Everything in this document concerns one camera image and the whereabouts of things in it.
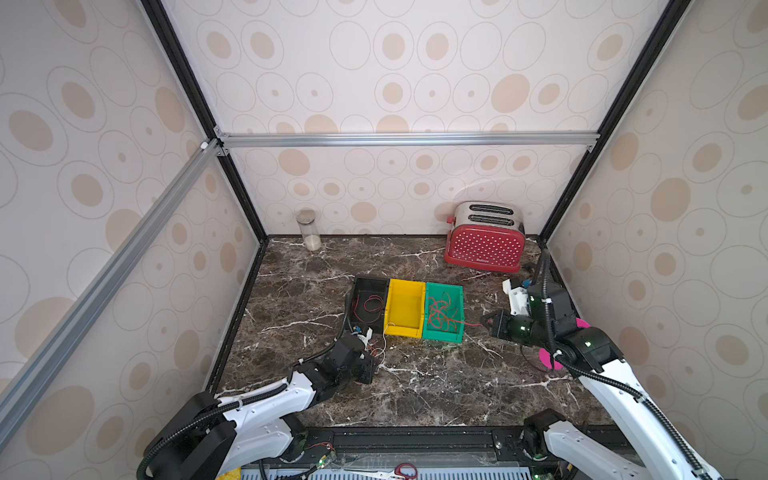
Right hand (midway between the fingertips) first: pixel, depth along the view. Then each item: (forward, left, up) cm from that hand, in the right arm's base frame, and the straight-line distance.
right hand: (491, 317), depth 73 cm
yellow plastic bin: (+14, +21, -19) cm, 31 cm away
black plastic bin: (+24, +35, -21) cm, 47 cm away
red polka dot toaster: (+34, -5, -5) cm, 35 cm away
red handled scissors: (-30, +22, -20) cm, 43 cm away
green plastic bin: (+17, +5, -15) cm, 23 cm away
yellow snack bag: (-33, +59, -18) cm, 70 cm away
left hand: (-6, +27, -17) cm, 32 cm away
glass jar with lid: (+40, +57, -5) cm, 70 cm away
